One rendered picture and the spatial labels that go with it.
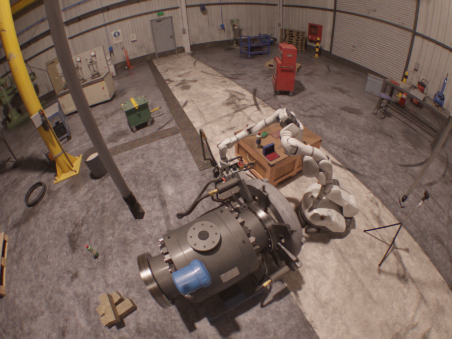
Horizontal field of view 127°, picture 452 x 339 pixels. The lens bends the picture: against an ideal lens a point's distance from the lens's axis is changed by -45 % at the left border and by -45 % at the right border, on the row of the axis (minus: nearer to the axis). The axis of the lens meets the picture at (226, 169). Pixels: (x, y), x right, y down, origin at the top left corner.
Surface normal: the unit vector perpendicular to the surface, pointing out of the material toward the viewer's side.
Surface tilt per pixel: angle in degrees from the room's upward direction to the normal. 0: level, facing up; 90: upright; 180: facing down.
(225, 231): 6
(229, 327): 0
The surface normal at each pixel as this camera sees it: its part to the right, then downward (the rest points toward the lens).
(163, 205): -0.05, -0.72
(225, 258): 0.26, -0.23
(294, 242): -0.11, 0.33
